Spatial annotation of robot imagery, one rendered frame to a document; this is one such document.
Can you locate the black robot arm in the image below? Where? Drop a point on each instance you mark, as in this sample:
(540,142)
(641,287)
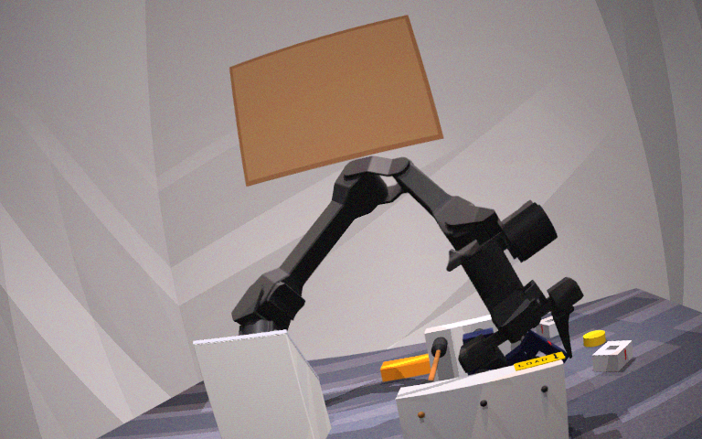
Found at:
(478,236)

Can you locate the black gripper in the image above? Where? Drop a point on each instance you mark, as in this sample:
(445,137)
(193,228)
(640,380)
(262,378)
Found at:
(484,352)

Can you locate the orange rectangular block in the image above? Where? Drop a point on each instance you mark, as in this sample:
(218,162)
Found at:
(405,368)

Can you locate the yellow short cylinder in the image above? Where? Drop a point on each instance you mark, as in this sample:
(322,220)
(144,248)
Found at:
(594,338)

